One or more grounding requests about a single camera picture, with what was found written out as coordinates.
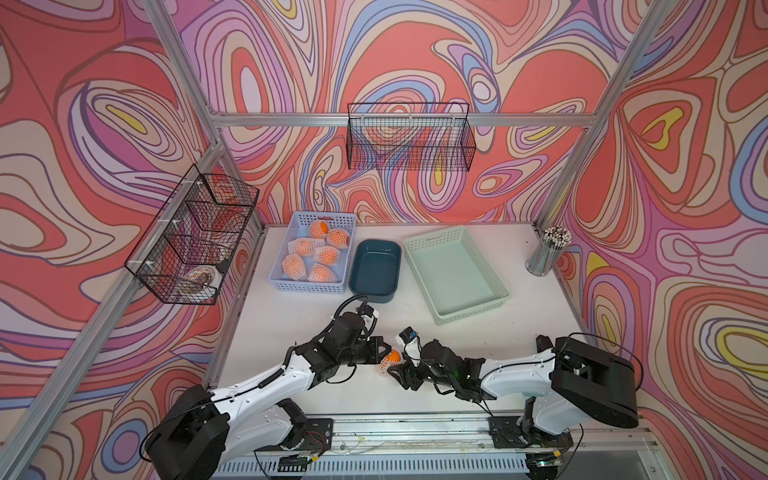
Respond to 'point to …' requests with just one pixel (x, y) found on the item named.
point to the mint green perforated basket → (453, 276)
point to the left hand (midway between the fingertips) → (396, 352)
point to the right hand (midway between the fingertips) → (397, 370)
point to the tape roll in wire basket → (206, 275)
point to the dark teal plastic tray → (374, 269)
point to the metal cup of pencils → (545, 256)
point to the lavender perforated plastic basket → (294, 267)
